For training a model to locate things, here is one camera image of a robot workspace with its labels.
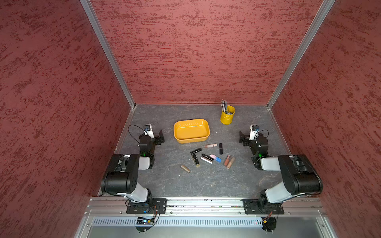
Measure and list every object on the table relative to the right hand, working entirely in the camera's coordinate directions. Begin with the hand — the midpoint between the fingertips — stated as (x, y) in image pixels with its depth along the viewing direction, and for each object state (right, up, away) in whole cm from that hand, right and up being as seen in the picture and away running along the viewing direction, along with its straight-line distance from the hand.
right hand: (246, 132), depth 94 cm
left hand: (-60, 0, 0) cm, 60 cm away
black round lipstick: (-17, -10, +1) cm, 20 cm away
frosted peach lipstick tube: (-12, -18, -6) cm, 22 cm away
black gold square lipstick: (-33, -17, -6) cm, 38 cm away
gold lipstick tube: (-39, -21, -7) cm, 45 cm away
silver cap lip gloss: (-14, -17, -4) cm, 22 cm away
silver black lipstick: (-26, -16, -4) cm, 31 cm away
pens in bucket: (-13, +18, +7) cm, 23 cm away
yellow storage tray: (-36, 0, +9) cm, 37 cm away
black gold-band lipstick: (-33, -11, -1) cm, 35 cm away
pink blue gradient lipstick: (-19, -16, -4) cm, 25 cm away
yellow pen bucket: (-11, +9, +10) cm, 18 cm away
